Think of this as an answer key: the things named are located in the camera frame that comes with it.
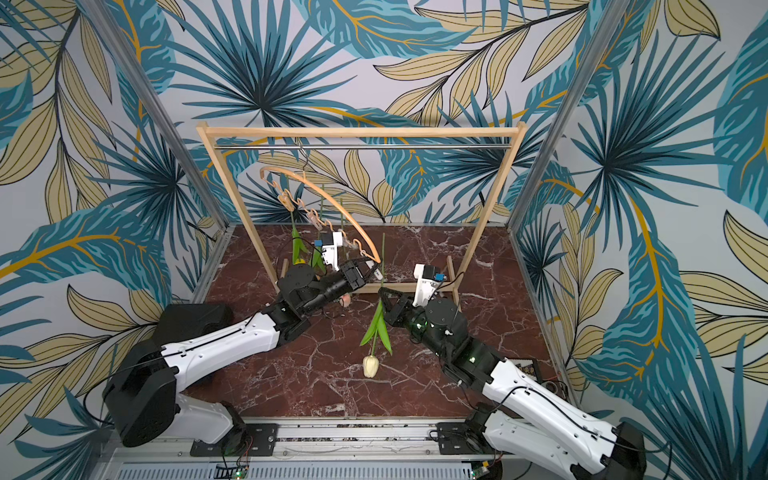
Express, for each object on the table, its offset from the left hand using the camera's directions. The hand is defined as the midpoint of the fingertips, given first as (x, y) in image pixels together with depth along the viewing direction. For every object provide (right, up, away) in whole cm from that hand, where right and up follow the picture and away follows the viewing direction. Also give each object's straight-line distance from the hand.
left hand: (383, 265), depth 68 cm
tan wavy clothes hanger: (-35, +21, +47) cm, 62 cm away
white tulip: (-1, -13, -2) cm, 13 cm away
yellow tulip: (-26, +5, +20) cm, 33 cm away
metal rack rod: (-7, +38, +29) cm, 48 cm away
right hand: (-1, -6, -1) cm, 6 cm away
